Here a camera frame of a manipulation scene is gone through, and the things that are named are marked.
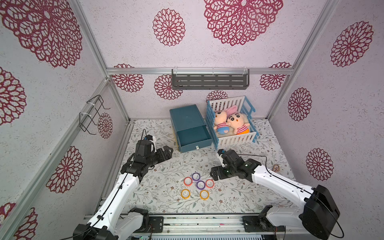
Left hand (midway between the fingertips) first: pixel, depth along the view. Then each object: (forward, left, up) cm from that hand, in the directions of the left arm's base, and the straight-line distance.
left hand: (167, 153), depth 80 cm
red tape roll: (-9, -11, -17) cm, 23 cm away
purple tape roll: (-6, -16, -18) cm, 24 cm away
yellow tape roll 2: (-17, -20, -18) cm, 31 cm away
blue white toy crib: (+44, -52, -7) cm, 69 cm away
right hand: (-7, -29, -10) cm, 31 cm away
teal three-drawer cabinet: (+23, -9, +3) cm, 25 cm away
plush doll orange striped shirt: (+27, -43, -5) cm, 51 cm away
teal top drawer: (+12, -14, -4) cm, 19 cm away
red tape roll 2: (-12, -24, -17) cm, 32 cm away
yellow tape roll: (-18, -9, -18) cm, 27 cm away
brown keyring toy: (0, -67, -19) cm, 69 cm away
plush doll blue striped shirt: (+26, -33, -7) cm, 43 cm away
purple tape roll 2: (-13, -17, -17) cm, 28 cm away
